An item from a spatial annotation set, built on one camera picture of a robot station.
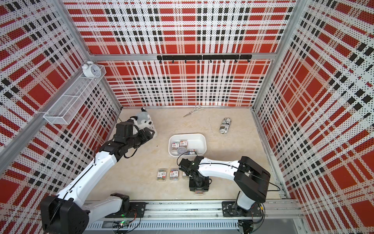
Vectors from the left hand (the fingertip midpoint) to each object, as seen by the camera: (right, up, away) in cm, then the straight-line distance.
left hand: (153, 134), depth 81 cm
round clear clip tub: (+15, -11, +12) cm, 22 cm away
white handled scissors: (+26, +18, +40) cm, 51 cm away
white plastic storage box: (+24, -7, +20) cm, 32 cm away
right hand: (+27, -30, -4) cm, 40 cm away
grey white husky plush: (-8, +8, +8) cm, 14 cm away
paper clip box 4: (+26, -31, -5) cm, 41 cm away
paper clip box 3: (+22, -13, +11) cm, 28 cm away
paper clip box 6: (+12, -24, +3) cm, 26 cm away
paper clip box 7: (+18, -24, +2) cm, 30 cm away
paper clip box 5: (+4, -24, +2) cm, 24 cm away
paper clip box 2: (+16, -7, +15) cm, 23 cm away
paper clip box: (+11, -9, +14) cm, 20 cm away
